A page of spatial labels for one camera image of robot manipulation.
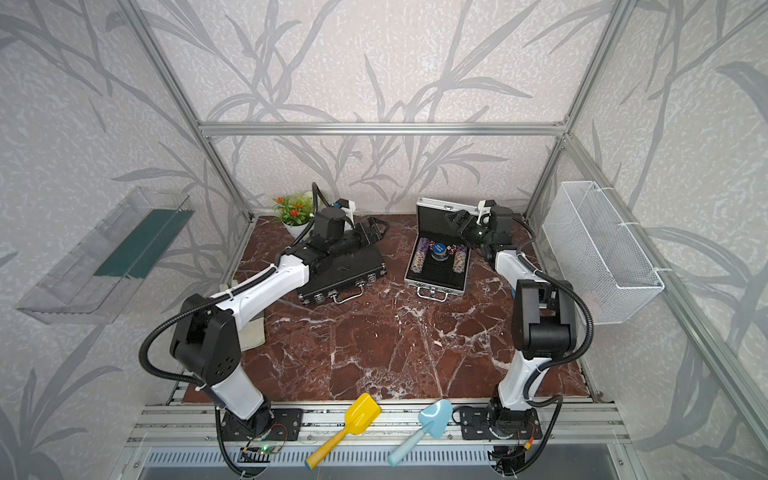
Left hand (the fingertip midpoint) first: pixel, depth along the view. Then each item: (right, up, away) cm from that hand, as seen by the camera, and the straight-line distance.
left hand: (380, 230), depth 84 cm
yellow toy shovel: (-5, -48, -9) cm, 49 cm away
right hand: (+21, +3, +9) cm, 24 cm away
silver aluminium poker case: (+20, -9, +21) cm, 31 cm away
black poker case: (-12, -15, +11) cm, 22 cm away
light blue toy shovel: (+16, -48, -9) cm, 52 cm away
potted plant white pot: (-31, +7, +18) cm, 36 cm away
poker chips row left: (+13, -8, +20) cm, 25 cm away
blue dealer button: (+20, -6, +24) cm, 32 cm away
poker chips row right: (+27, -9, +19) cm, 34 cm away
